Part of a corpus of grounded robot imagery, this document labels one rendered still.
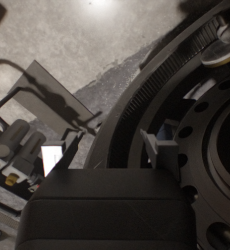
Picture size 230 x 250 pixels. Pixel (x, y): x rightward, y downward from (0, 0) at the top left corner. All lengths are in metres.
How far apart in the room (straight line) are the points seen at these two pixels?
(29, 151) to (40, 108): 0.37
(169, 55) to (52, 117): 0.83
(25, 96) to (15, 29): 0.35
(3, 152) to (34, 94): 0.44
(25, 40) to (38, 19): 0.13
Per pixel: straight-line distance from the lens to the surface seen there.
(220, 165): 0.35
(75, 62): 0.93
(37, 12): 0.93
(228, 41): 0.47
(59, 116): 1.12
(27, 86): 1.09
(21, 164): 0.80
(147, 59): 0.87
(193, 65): 0.51
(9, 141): 0.82
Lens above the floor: 0.82
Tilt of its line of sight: 51 degrees down
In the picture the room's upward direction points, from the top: 169 degrees counter-clockwise
